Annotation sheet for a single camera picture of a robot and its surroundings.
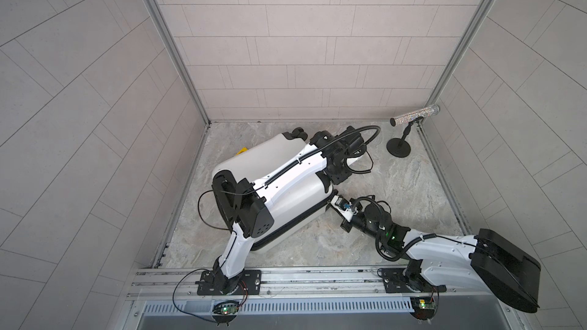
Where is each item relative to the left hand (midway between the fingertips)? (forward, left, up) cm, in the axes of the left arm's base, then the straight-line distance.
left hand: (342, 173), depth 79 cm
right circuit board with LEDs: (-37, -23, -16) cm, 46 cm away
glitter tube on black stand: (+23, -31, -14) cm, 41 cm away
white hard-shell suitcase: (+4, +31, +1) cm, 31 cm away
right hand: (-8, +4, -8) cm, 11 cm away
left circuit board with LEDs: (-37, +35, -13) cm, 52 cm away
